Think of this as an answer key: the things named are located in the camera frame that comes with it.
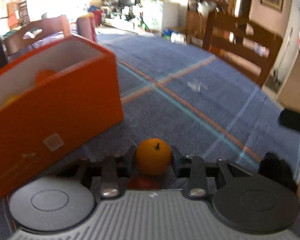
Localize orange tangerine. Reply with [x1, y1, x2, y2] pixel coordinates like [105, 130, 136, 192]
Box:
[35, 69, 56, 85]

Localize wooden chair right side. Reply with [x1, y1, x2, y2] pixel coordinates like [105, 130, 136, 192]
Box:
[203, 11, 283, 87]

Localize orange cardboard box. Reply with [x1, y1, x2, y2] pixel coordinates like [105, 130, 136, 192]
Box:
[0, 35, 123, 199]

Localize red basket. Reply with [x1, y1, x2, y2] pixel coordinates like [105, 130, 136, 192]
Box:
[92, 9, 102, 27]

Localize small orange fruit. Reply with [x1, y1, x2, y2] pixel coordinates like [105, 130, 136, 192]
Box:
[135, 138, 172, 176]

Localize blue plaid tablecloth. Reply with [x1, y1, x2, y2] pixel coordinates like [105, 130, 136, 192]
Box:
[0, 33, 300, 240]

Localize yellow lemon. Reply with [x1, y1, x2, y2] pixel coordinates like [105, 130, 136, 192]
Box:
[2, 94, 21, 107]

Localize pink cylindrical canister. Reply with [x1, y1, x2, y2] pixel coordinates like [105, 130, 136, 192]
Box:
[76, 12, 97, 43]

